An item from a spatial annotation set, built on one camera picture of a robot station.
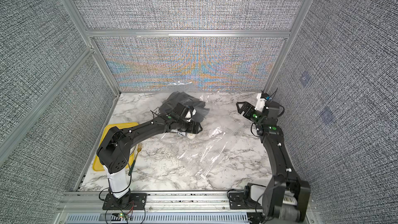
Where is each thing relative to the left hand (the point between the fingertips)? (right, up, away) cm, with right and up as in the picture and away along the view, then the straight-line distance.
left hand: (199, 127), depth 88 cm
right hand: (+22, +14, -9) cm, 28 cm away
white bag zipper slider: (+1, -24, -9) cm, 26 cm away
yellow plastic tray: (-55, -21, -4) cm, 59 cm away
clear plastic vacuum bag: (+1, -14, +2) cm, 15 cm away
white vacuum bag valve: (-5, -6, +7) cm, 11 cm away
